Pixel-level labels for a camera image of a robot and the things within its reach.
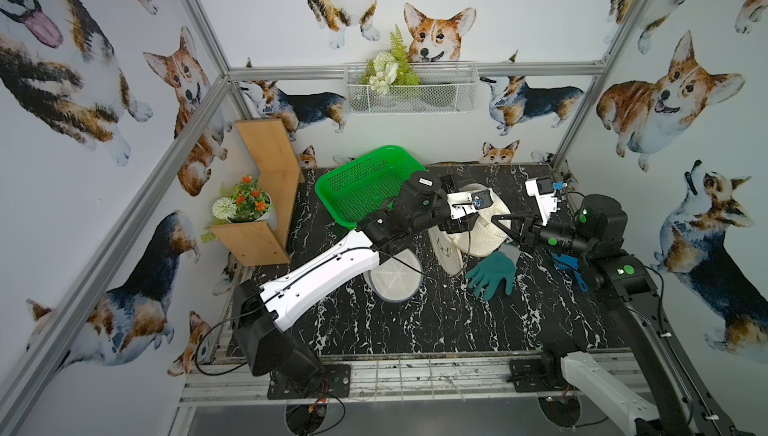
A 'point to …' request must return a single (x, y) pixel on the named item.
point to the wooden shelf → (255, 243)
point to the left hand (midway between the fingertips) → (467, 181)
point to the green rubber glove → (487, 275)
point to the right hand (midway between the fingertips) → (502, 211)
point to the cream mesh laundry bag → (479, 239)
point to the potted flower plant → (247, 203)
